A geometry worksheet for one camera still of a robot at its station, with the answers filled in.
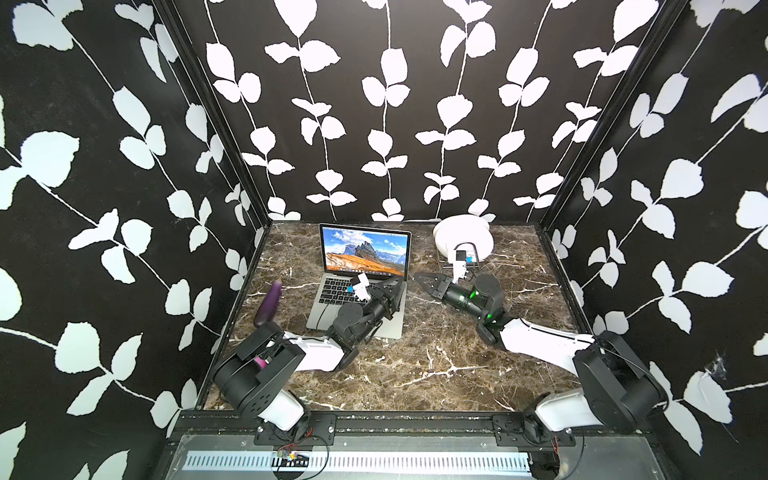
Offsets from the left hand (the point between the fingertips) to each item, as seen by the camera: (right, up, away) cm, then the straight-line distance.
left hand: (408, 276), depth 76 cm
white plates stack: (+20, +13, +20) cm, 31 cm away
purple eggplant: (-44, -11, +17) cm, 48 cm away
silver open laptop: (-8, +5, +22) cm, 24 cm away
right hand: (+1, 0, 0) cm, 1 cm away
